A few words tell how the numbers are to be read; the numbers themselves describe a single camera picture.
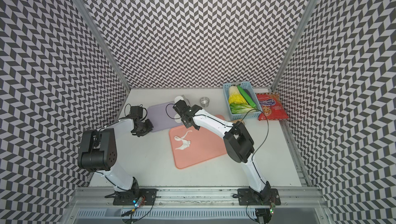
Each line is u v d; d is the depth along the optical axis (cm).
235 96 103
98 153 48
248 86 112
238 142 52
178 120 98
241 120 98
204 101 111
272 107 101
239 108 98
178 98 99
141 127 81
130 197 67
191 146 89
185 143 91
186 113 65
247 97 106
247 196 75
